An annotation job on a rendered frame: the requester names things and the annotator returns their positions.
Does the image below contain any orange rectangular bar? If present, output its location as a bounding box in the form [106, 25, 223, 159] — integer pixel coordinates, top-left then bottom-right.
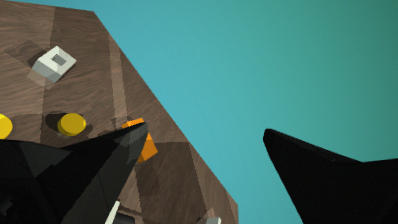
[121, 118, 157, 163]

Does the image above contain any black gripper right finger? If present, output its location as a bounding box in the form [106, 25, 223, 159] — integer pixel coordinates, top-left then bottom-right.
[263, 129, 398, 224]

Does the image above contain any yellow short cylinder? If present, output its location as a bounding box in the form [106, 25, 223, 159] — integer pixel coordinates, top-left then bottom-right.
[57, 113, 85, 136]
[0, 114, 12, 139]

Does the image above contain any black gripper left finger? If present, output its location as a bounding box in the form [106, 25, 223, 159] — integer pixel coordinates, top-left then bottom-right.
[0, 122, 148, 224]

